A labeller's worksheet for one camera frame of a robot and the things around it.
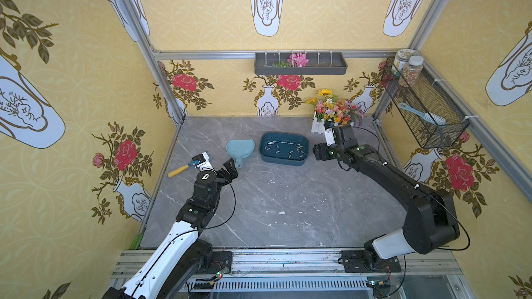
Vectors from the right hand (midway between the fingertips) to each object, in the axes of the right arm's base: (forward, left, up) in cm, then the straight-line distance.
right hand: (327, 145), depth 89 cm
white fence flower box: (+21, -3, +2) cm, 22 cm away
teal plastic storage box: (+9, +18, -15) cm, 25 cm away
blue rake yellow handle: (-8, +67, -13) cm, 68 cm away
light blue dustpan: (+7, +41, -15) cm, 44 cm away
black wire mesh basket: (+16, -40, +14) cm, 45 cm away
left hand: (-13, +45, +4) cm, 47 cm away
